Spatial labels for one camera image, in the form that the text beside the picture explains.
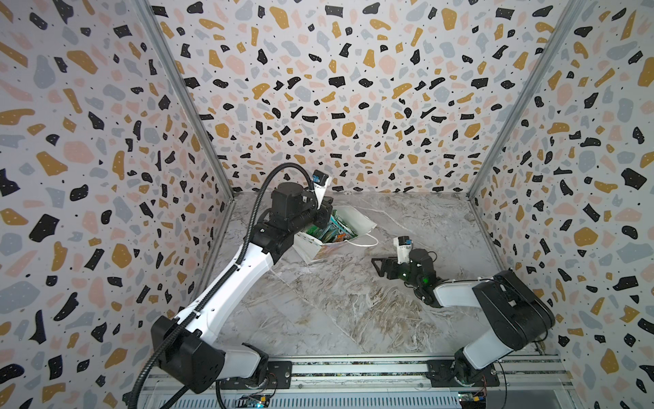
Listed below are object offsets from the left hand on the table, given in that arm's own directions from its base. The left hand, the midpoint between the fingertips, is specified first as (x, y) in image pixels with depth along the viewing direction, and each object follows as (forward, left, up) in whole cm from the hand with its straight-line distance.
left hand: (332, 194), depth 71 cm
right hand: (-3, -15, -28) cm, 32 cm away
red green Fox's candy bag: (+6, -2, -25) cm, 25 cm away
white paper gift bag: (-7, +7, -17) cm, 19 cm away
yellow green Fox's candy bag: (+4, +4, -24) cm, 24 cm away
